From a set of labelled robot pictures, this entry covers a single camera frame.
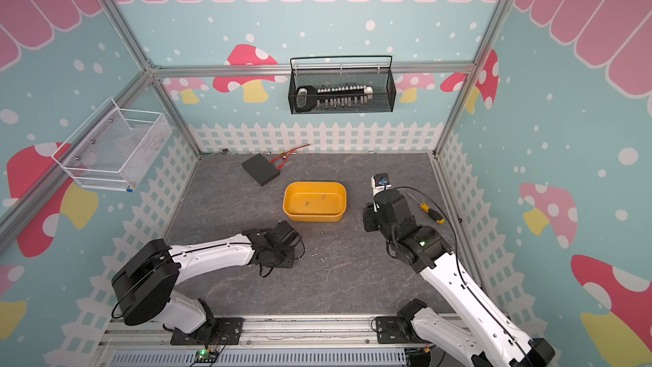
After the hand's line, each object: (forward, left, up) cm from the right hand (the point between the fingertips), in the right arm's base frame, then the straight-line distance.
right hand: (371, 203), depth 73 cm
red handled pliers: (+43, +34, -24) cm, 60 cm away
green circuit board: (-34, +49, -27) cm, 65 cm away
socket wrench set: (+39, +20, +10) cm, 45 cm away
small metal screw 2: (-5, +19, -25) cm, 32 cm away
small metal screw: (+3, +15, -25) cm, 30 cm away
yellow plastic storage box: (+18, +19, -26) cm, 37 cm away
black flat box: (+34, +44, -23) cm, 60 cm away
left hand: (-8, +27, -24) cm, 37 cm away
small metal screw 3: (-7, +15, -25) cm, 30 cm away
